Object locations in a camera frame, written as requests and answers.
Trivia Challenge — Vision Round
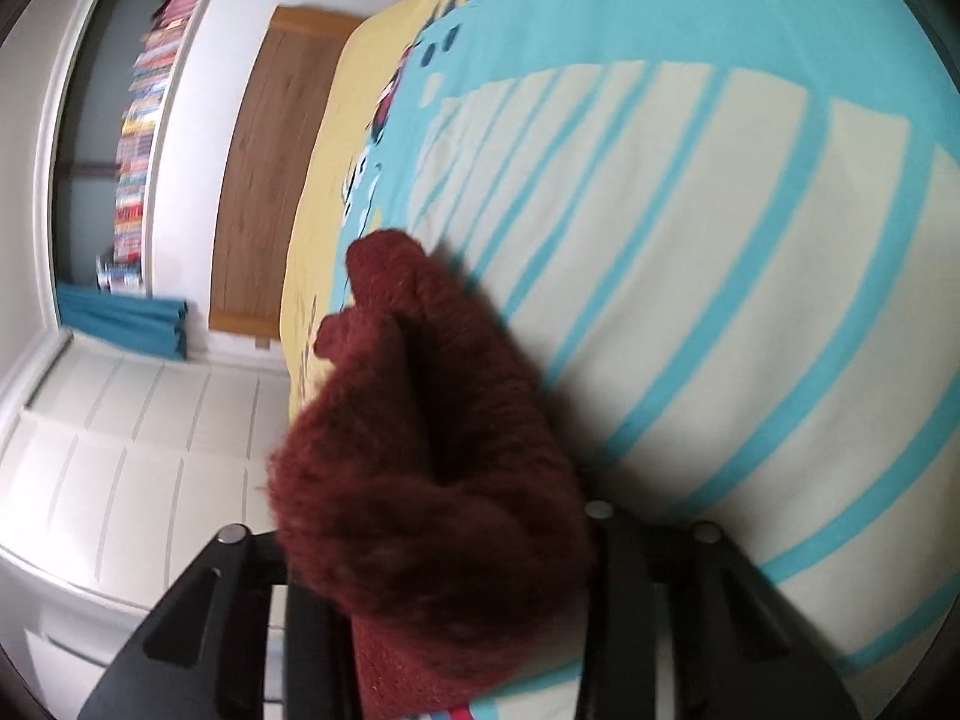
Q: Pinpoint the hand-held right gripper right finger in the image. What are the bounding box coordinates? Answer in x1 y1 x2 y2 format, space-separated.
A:
574 499 863 720

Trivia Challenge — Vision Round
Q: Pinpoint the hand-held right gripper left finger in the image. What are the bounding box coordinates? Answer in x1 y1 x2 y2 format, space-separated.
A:
75 523 362 720

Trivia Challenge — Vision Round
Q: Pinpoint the dark red knitted sweater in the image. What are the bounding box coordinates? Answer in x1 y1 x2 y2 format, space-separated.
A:
266 229 601 720

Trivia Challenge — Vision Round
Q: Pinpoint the teal curtain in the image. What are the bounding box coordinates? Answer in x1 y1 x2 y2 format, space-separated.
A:
57 282 190 361

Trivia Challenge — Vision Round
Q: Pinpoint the yellow dinosaur printed blanket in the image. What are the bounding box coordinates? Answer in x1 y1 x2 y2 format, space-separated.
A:
279 0 960 720

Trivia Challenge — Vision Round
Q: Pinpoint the wooden bed headboard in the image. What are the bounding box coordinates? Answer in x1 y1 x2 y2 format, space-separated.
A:
208 4 365 335

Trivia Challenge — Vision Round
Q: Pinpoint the row of colourful books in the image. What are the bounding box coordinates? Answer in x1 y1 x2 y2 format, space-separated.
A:
96 0 230 295

